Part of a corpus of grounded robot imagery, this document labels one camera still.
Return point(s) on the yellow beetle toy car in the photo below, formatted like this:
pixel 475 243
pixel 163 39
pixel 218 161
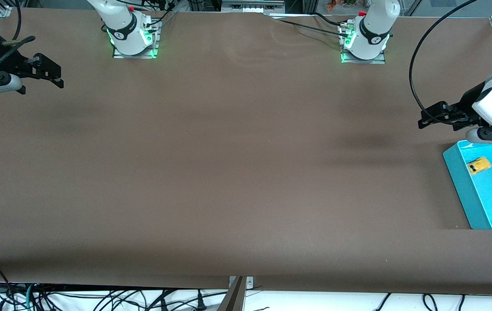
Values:
pixel 479 166

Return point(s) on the brown table mat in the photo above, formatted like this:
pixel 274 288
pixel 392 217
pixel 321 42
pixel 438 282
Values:
pixel 246 181

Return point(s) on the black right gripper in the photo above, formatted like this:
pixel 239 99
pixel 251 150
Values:
pixel 12 65

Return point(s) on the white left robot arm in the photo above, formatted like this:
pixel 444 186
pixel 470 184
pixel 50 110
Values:
pixel 371 26

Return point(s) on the brown angled support bar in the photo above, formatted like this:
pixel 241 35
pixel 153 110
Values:
pixel 233 298

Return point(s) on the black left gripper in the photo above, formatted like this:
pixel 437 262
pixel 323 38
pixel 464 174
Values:
pixel 470 103

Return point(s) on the aluminium frame rail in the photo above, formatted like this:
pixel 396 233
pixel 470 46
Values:
pixel 3 9

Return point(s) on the metal table edge bracket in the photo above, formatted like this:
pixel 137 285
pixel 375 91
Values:
pixel 249 283

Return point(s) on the grey electronics box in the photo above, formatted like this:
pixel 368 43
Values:
pixel 252 5

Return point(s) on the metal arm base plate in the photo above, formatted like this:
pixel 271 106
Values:
pixel 135 55
pixel 363 61

